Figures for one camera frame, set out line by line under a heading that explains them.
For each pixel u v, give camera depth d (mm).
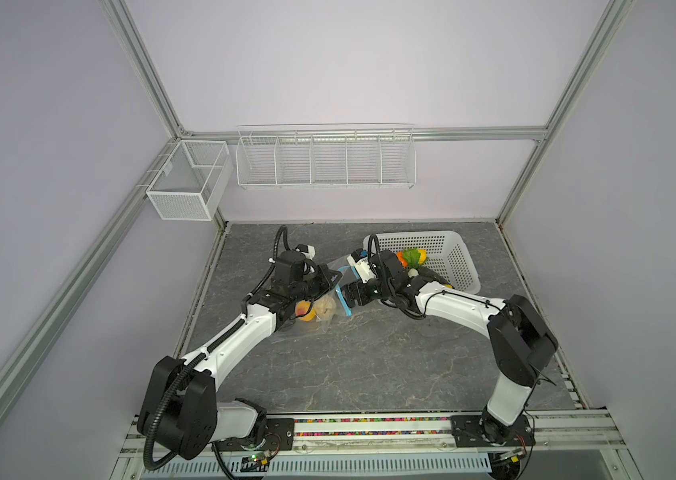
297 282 645
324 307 844
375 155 1044
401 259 1026
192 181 1019
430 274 1013
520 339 475
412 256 1040
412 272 1015
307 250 778
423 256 1046
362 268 793
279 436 735
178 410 407
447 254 1070
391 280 691
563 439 738
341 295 785
